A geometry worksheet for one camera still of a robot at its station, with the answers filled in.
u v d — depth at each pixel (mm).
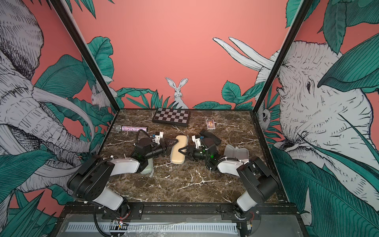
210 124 1106
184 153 792
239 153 958
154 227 701
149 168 837
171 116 1140
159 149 763
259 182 452
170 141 804
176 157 791
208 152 673
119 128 1041
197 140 817
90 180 449
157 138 833
